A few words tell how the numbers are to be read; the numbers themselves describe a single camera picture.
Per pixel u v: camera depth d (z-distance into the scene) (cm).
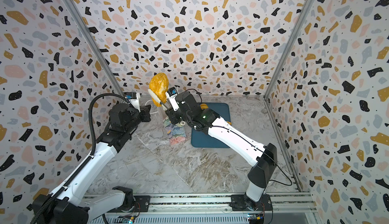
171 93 60
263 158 43
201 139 98
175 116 62
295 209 75
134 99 64
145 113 66
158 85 71
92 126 49
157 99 70
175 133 90
